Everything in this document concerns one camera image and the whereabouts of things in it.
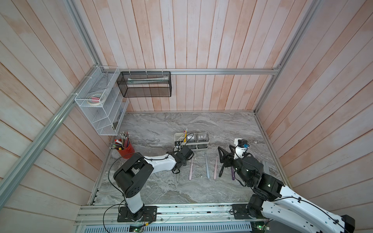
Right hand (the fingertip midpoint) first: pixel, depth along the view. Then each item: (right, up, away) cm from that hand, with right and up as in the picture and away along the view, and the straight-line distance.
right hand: (223, 146), depth 72 cm
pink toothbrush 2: (0, -17, +16) cm, 24 cm away
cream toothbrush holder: (-12, 0, +27) cm, 30 cm away
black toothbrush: (+4, -17, +16) cm, 24 cm away
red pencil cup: (-55, -6, +17) cm, 58 cm away
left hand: (-23, -13, +22) cm, 34 cm away
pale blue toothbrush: (-5, -19, +16) cm, 26 cm away
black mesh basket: (-49, +41, +34) cm, 72 cm away
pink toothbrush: (-15, -17, +16) cm, 28 cm away
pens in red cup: (-57, 0, +14) cm, 58 cm away
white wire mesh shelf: (-62, +14, +6) cm, 64 cm away
